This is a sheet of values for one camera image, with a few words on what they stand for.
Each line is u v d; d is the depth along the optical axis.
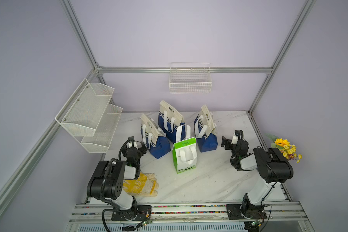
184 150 0.72
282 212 0.75
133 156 0.70
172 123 0.87
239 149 0.74
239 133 0.78
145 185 0.82
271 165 0.50
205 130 0.82
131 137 0.81
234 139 0.86
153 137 0.79
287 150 0.70
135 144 0.82
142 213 0.72
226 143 0.88
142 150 0.88
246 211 0.67
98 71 0.93
